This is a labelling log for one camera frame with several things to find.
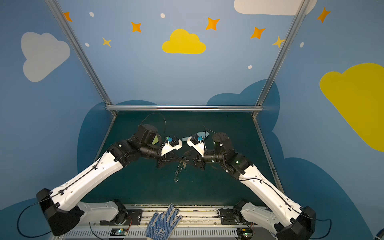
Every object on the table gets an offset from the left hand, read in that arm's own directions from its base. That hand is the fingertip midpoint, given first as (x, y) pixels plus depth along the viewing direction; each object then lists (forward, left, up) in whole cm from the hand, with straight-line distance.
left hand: (181, 157), depth 65 cm
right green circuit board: (-25, -31, -29) cm, 49 cm away
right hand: (+1, -2, 0) cm, 3 cm away
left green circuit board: (-25, +30, -29) cm, 49 cm away
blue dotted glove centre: (-23, +9, -28) cm, 37 cm away
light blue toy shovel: (+35, -13, -29) cm, 47 cm away
